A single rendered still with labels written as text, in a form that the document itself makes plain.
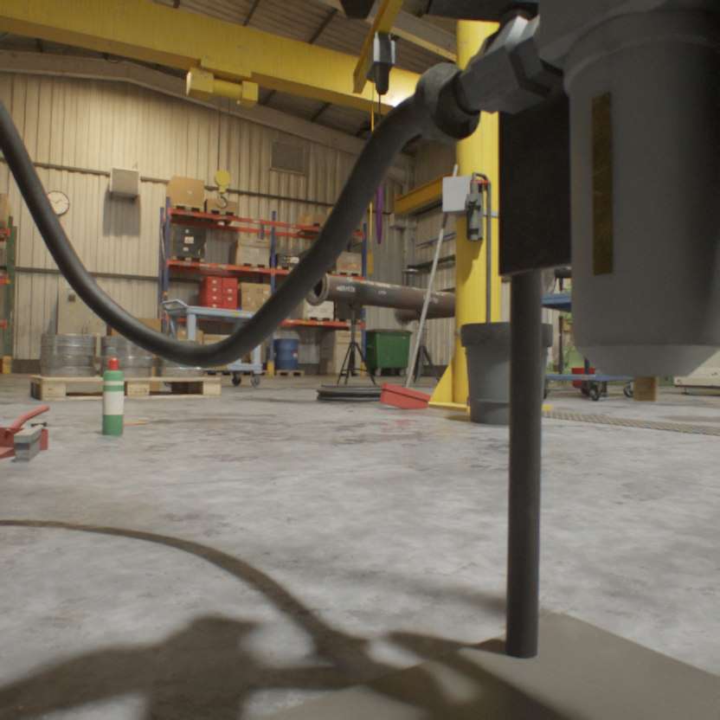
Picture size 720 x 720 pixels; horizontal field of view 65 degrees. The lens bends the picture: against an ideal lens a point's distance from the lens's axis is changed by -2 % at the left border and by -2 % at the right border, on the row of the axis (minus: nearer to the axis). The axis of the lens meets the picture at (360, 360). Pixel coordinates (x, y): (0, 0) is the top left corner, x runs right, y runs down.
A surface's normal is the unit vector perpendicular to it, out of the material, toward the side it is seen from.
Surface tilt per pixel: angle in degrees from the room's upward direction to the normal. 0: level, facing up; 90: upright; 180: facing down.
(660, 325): 96
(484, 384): 95
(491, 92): 120
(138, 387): 90
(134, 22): 90
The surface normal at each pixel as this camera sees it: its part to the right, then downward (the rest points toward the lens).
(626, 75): -0.64, -0.02
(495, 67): -0.73, 0.48
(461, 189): -0.31, -0.02
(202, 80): 0.45, 0.00
